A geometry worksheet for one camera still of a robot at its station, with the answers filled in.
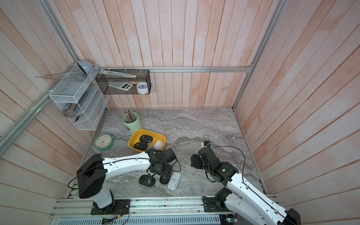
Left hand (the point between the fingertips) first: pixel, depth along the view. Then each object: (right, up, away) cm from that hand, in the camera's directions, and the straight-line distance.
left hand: (162, 174), depth 81 cm
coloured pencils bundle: (-24, +35, +13) cm, 44 cm away
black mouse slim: (+1, -3, -1) cm, 4 cm away
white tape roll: (-15, +54, +12) cm, 57 cm away
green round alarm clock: (-42, +17, +14) cm, 48 cm away
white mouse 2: (+7, -4, -1) cm, 8 cm away
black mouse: (-14, +19, +17) cm, 29 cm away
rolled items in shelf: (-51, +36, -5) cm, 63 cm away
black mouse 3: (-9, -3, -2) cm, 10 cm away
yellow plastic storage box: (-22, +19, +17) cm, 34 cm away
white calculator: (-31, +57, +17) cm, 67 cm away
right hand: (+19, +11, -2) cm, 22 cm away
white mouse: (-4, +15, +11) cm, 19 cm away
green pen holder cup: (-23, +27, +16) cm, 39 cm away
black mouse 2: (-17, +14, +14) cm, 26 cm away
